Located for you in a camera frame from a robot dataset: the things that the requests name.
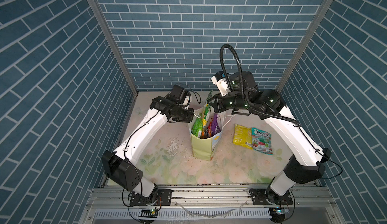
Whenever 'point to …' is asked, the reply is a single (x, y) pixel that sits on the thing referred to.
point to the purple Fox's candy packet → (216, 127)
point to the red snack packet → (209, 134)
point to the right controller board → (277, 214)
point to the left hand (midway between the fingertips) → (196, 118)
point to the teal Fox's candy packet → (261, 141)
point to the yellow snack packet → (242, 136)
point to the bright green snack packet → (197, 127)
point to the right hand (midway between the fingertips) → (209, 101)
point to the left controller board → (151, 213)
